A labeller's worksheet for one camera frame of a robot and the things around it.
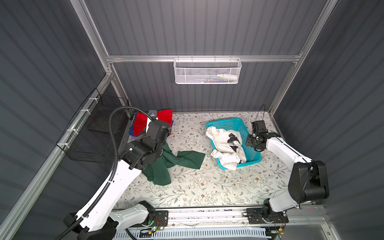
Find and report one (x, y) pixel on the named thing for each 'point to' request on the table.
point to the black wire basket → (88, 138)
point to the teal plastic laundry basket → (252, 155)
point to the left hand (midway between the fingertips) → (152, 130)
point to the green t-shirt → (157, 171)
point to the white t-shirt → (228, 148)
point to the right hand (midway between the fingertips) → (254, 142)
